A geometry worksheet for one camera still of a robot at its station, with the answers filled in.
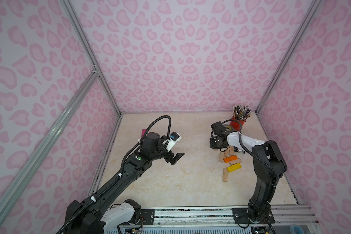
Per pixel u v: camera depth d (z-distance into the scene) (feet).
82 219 1.24
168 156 2.19
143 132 3.59
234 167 2.90
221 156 3.11
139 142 1.93
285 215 2.46
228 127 3.61
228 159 3.04
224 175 2.82
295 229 2.26
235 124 3.74
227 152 3.12
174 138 2.09
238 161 2.98
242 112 3.21
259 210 2.03
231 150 2.68
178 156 2.18
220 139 2.37
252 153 1.72
